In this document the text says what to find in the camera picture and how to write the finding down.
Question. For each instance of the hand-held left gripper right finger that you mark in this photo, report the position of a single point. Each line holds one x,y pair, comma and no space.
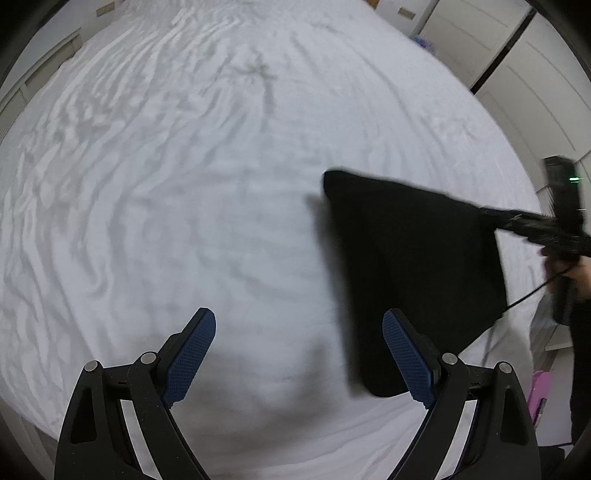
408,357

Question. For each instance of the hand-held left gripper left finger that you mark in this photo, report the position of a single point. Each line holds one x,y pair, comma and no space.
191,355

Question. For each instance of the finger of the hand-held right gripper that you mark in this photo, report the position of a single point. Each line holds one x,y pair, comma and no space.
508,220

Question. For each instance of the black pants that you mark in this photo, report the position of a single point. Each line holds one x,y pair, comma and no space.
415,267

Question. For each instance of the person's right hand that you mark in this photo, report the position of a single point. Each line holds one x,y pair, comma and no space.
579,272

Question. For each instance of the pink plastic object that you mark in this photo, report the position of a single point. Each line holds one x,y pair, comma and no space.
540,397

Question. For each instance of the white wardrobe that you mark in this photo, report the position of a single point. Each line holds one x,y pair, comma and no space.
508,69

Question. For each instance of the white bed duvet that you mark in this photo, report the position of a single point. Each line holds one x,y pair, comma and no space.
194,184

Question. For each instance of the blue packet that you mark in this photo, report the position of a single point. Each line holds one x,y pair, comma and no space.
422,42

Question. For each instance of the wooden headboard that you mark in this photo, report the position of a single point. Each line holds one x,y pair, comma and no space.
375,3

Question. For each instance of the beige wall socket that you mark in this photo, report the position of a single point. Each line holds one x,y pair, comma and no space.
400,10

